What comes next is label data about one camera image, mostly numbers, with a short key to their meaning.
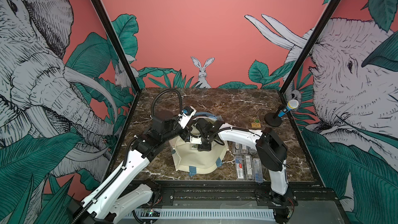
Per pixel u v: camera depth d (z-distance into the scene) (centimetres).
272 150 49
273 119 104
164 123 50
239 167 82
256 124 101
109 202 39
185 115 58
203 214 70
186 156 84
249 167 82
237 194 77
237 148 90
